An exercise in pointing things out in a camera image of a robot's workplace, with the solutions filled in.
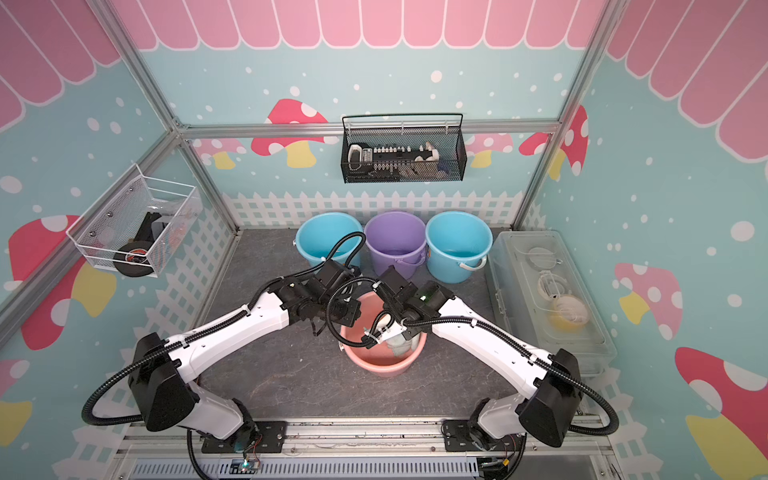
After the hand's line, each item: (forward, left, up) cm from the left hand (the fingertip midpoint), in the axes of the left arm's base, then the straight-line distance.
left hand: (356, 318), depth 79 cm
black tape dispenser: (+4, +49, +19) cm, 53 cm away
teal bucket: (+31, +15, -1) cm, 35 cm away
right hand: (+2, -12, +4) cm, 13 cm away
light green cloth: (-6, -12, -3) cm, 14 cm away
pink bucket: (-12, -7, +2) cm, 14 cm away
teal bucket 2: (+31, -32, -5) cm, 45 cm away
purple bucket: (+38, -10, -9) cm, 40 cm away
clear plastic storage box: (+6, -52, +2) cm, 52 cm away
